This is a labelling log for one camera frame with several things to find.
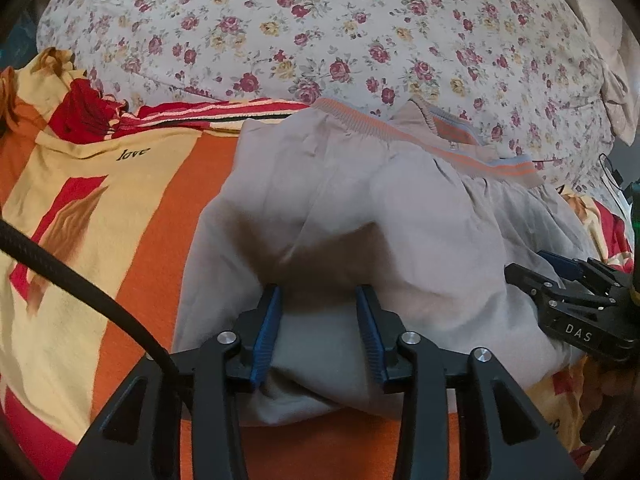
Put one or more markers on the pale beige cloth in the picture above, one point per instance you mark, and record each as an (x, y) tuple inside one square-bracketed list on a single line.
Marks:
[(615, 75)]

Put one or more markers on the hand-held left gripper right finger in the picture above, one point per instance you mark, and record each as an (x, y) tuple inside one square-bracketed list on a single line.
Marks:
[(370, 340)]

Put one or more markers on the floral bed sheet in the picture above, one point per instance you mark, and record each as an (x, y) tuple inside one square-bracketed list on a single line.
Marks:
[(250, 35)]

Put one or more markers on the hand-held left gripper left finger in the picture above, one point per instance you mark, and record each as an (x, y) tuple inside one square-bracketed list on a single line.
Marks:
[(265, 335)]

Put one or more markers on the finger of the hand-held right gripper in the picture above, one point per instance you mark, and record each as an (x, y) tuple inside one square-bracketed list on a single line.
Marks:
[(562, 265), (530, 277)]

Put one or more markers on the yellow orange red rose blanket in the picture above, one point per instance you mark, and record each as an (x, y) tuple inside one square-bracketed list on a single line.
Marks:
[(100, 310)]

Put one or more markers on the beige shorts with striped waistband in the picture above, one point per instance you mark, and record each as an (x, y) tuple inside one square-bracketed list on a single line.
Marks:
[(325, 185)]

